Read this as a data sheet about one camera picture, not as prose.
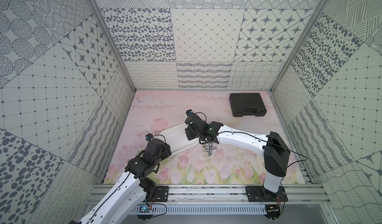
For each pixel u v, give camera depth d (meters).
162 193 0.74
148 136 0.72
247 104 1.10
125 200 0.57
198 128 0.62
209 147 0.89
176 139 0.96
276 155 0.45
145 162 0.58
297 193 0.76
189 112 0.73
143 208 0.72
